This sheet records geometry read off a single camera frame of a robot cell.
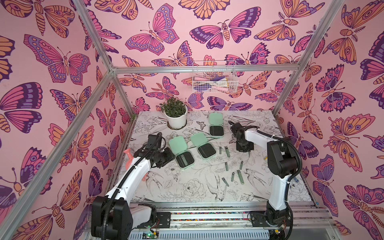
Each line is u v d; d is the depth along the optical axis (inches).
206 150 38.6
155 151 23.8
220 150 39.5
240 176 34.5
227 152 38.4
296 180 33.6
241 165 36.3
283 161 21.0
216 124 44.5
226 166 36.3
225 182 33.6
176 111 39.4
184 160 37.2
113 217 15.5
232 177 34.5
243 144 31.5
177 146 39.8
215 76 37.3
